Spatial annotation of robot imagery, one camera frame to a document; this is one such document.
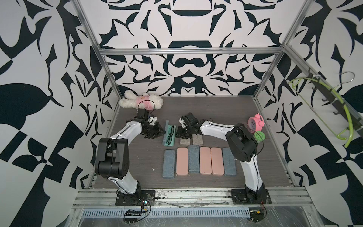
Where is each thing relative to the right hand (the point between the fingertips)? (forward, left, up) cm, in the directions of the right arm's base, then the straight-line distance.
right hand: (174, 133), depth 94 cm
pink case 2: (-18, -25, -3) cm, 31 cm away
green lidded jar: (-3, -53, 0) cm, 53 cm away
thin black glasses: (-4, +3, -2) cm, 6 cm away
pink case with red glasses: (-18, -5, -1) cm, 19 cm away
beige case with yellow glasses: (-3, -15, -2) cm, 15 cm away
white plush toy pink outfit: (+5, +14, +25) cm, 29 cm away
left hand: (0, +7, +4) cm, 8 cm away
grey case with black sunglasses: (-6, -7, -1) cm, 9 cm away
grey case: (-18, -32, -1) cm, 37 cm away
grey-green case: (+1, +5, +2) cm, 5 cm away
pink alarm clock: (+4, -53, +5) cm, 53 cm away
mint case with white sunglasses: (-16, -12, -1) cm, 20 cm away
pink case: (-17, -18, -2) cm, 25 cm away
